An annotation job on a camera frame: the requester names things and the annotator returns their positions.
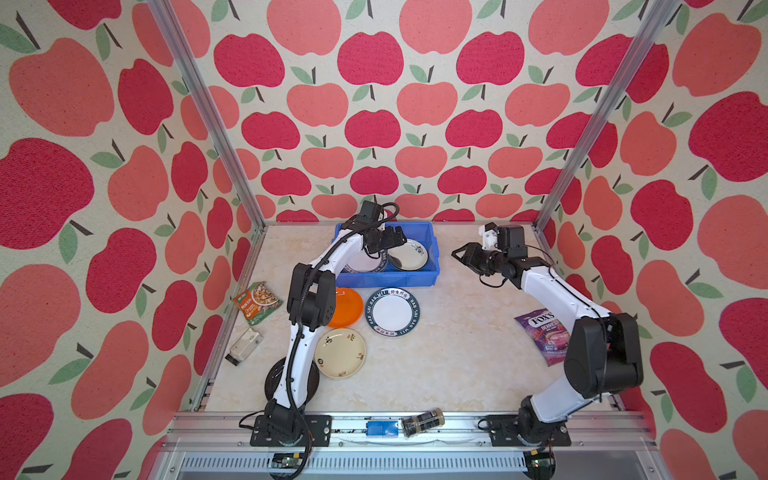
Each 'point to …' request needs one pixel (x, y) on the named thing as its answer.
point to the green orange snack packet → (257, 302)
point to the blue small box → (382, 428)
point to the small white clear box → (244, 346)
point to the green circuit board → (286, 460)
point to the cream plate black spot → (409, 256)
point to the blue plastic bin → (426, 276)
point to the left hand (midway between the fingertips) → (402, 243)
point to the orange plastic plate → (348, 310)
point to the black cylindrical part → (422, 421)
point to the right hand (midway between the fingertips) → (463, 254)
